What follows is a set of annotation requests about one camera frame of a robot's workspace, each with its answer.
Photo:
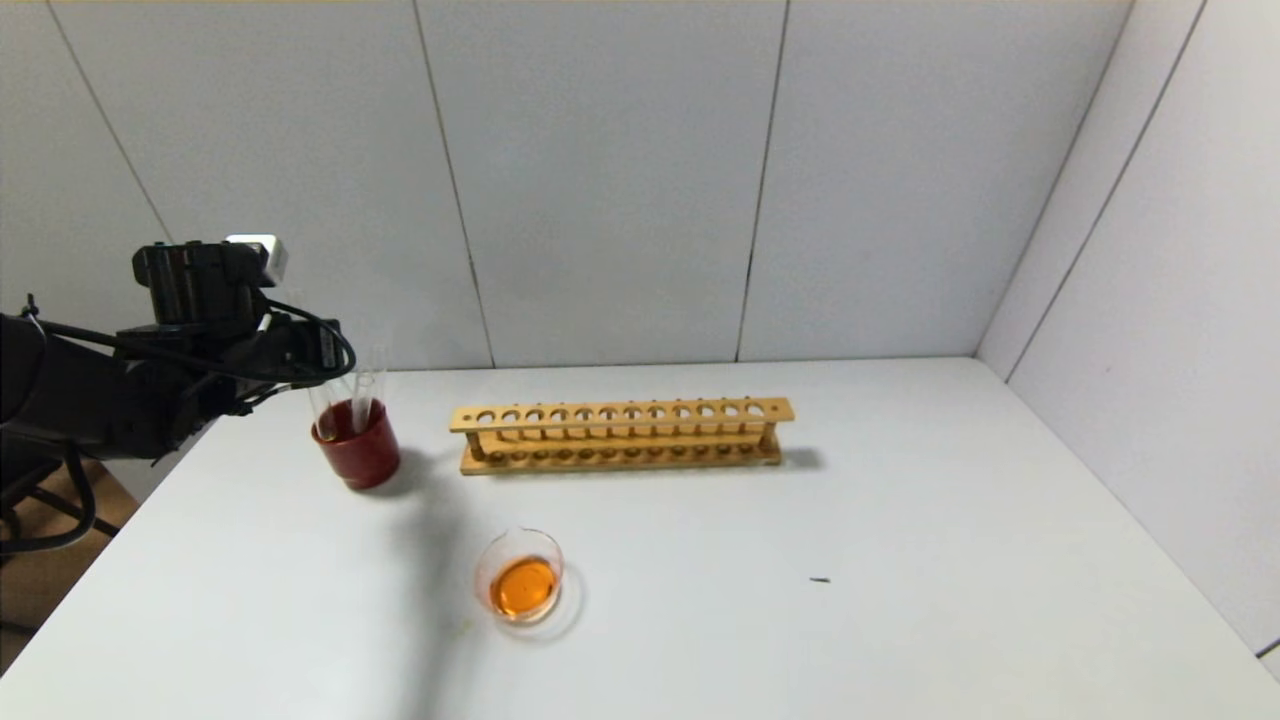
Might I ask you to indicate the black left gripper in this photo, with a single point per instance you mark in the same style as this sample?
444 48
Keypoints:
322 350

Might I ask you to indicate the test tube with red pigment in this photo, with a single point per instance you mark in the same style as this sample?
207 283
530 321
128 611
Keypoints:
362 405

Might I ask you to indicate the test tube with yellow pigment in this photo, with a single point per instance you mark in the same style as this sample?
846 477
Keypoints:
325 415

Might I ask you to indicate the orange and black left arm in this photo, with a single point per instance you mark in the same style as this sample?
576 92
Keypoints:
90 400

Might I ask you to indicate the empty glass test tube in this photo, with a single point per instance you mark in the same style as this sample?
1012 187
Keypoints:
380 375

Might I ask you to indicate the wooden test tube rack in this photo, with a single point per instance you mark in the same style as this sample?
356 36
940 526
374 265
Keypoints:
620 457

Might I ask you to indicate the dark red plastic cup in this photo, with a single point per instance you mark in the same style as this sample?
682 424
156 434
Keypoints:
360 455

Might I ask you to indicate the clear glass dish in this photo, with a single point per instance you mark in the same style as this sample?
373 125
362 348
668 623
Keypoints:
528 590

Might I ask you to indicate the yellow liquid stain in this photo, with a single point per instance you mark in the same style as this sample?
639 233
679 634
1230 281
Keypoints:
462 629

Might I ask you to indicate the black office chair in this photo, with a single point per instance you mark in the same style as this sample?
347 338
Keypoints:
70 515

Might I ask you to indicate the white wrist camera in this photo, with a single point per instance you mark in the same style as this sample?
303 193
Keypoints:
262 255

